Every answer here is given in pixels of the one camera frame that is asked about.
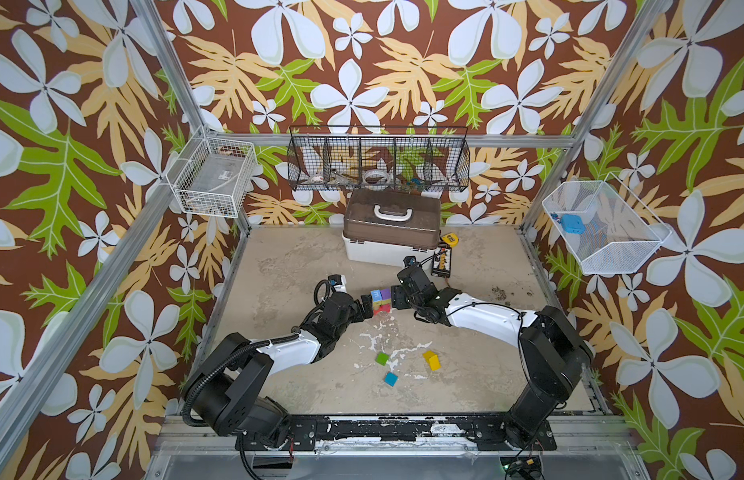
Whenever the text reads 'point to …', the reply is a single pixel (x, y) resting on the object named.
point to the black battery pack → (441, 261)
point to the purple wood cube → (385, 293)
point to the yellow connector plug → (451, 239)
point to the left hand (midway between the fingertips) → (358, 294)
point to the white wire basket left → (213, 175)
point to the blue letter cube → (376, 295)
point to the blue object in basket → (573, 224)
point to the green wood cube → (382, 358)
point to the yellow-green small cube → (384, 302)
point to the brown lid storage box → (382, 227)
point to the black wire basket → (379, 158)
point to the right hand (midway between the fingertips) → (397, 289)
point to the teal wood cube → (391, 379)
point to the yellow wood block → (433, 360)
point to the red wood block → (383, 308)
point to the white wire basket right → (620, 233)
